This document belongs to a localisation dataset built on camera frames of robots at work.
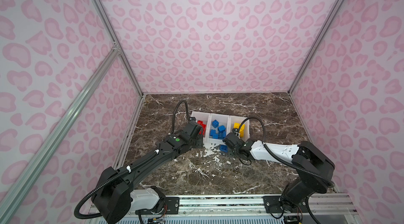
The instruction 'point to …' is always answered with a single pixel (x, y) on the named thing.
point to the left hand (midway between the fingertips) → (199, 136)
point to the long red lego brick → (204, 126)
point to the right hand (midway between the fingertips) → (232, 149)
